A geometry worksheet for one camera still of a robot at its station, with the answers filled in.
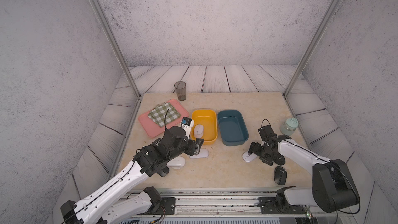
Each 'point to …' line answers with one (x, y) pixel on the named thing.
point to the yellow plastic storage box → (207, 117)
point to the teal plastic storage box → (232, 127)
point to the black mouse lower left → (164, 171)
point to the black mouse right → (280, 175)
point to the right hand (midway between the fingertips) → (255, 155)
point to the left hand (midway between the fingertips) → (199, 139)
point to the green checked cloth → (158, 114)
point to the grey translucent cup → (180, 87)
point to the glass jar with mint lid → (289, 127)
